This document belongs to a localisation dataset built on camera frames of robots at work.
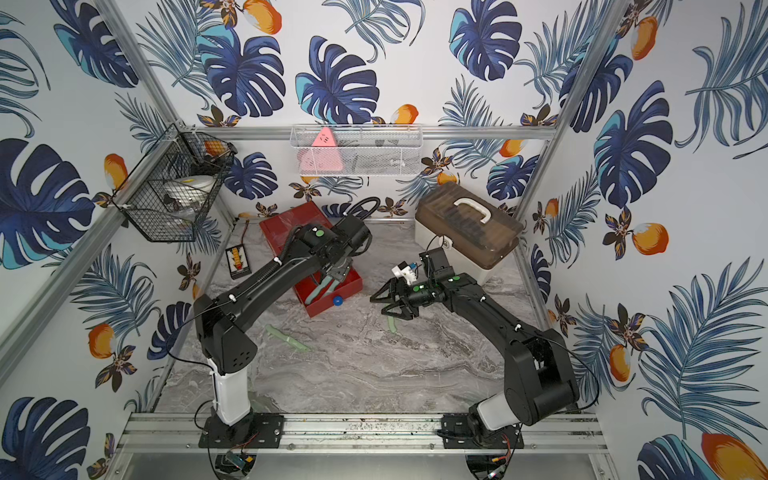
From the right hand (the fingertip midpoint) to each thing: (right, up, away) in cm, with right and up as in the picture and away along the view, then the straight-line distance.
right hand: (378, 304), depth 77 cm
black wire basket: (-60, +30, +7) cm, 68 cm away
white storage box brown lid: (+29, +19, +13) cm, 37 cm away
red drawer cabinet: (-30, +20, +12) cm, 38 cm away
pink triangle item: (-17, +42, +12) cm, 47 cm away
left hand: (-14, +12, +4) cm, 19 cm away
